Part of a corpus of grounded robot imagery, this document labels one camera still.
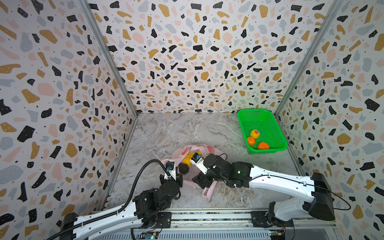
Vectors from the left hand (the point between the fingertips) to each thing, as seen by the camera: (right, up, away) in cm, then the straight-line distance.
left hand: (179, 165), depth 74 cm
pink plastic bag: (0, +5, +2) cm, 5 cm away
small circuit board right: (+48, -33, -2) cm, 58 cm away
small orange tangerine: (+45, +10, +26) cm, 53 cm away
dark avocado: (+1, -5, +12) cm, 13 cm away
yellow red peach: (+48, +15, +29) cm, 58 cm away
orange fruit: (+51, +7, +23) cm, 57 cm away
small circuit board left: (-13, -32, -4) cm, 35 cm away
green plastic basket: (+60, +24, +43) cm, 78 cm away
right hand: (+8, -2, -4) cm, 9 cm away
